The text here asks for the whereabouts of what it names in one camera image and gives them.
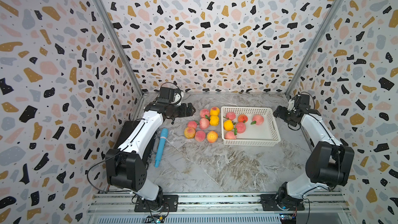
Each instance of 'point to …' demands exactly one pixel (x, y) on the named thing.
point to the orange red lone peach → (242, 117)
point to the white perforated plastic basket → (265, 134)
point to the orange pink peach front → (212, 137)
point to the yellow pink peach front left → (189, 132)
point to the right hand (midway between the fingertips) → (280, 114)
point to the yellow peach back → (214, 111)
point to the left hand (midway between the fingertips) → (189, 110)
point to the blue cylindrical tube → (160, 153)
